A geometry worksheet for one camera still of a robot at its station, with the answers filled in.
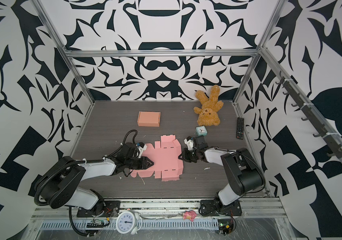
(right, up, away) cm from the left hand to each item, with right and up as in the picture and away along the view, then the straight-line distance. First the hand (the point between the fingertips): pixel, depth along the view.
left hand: (153, 161), depth 87 cm
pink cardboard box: (+7, +2, +5) cm, 8 cm away
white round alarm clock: (-9, -22, -18) cm, 30 cm away
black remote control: (+57, +18, +15) cm, 61 cm away
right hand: (+15, +2, +3) cm, 16 cm away
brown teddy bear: (+35, +28, +15) cm, 47 cm away
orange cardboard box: (-5, +24, +18) cm, 31 cm away
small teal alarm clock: (+31, +16, +15) cm, 38 cm away
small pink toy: (+19, -20, -17) cm, 32 cm away
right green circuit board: (+36, -26, -16) cm, 47 cm away
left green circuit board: (-24, -23, -18) cm, 38 cm away
